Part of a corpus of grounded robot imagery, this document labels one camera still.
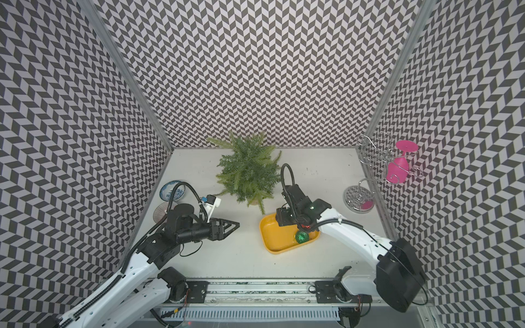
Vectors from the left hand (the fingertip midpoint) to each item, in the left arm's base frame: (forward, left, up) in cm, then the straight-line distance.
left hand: (234, 228), depth 71 cm
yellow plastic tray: (0, -16, -13) cm, 20 cm away
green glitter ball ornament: (+1, -25, -12) cm, 28 cm away
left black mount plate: (-17, +14, -15) cm, 27 cm away
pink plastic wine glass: (+20, -62, +7) cm, 66 cm away
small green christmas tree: (+20, -5, +8) cm, 22 cm away
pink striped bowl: (+14, +37, -13) cm, 42 cm away
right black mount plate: (-17, -34, -17) cm, 41 cm away
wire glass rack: (+40, -70, -11) cm, 81 cm away
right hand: (+6, -18, -8) cm, 20 cm away
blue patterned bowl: (+24, +37, -12) cm, 46 cm away
